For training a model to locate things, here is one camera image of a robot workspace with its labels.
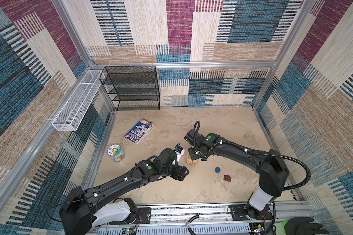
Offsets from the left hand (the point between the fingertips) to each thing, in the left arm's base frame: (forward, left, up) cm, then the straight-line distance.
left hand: (184, 168), depth 76 cm
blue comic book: (+31, +29, -10) cm, 43 cm away
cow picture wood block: (+8, -4, -8) cm, 12 cm away
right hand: (+9, -7, -3) cm, 12 cm away
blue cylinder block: (+3, -20, -12) cm, 24 cm away
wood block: (+5, -2, +4) cm, 6 cm away
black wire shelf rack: (+59, +35, +6) cm, 68 cm away
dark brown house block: (-1, -24, -11) cm, 27 cm away
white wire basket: (+17, +54, +20) cm, 60 cm away
